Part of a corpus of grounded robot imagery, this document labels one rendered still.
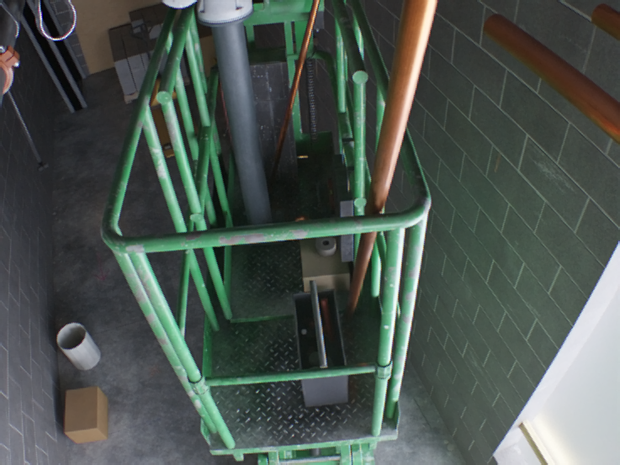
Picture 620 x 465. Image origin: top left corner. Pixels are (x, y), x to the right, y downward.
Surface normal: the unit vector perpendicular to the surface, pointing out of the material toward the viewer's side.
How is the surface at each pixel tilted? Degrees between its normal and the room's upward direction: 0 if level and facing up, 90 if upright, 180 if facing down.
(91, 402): 0
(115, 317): 0
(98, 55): 90
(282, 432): 0
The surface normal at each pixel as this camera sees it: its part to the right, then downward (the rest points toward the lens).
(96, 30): 0.35, 0.67
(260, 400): -0.05, -0.69
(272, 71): 0.06, 0.73
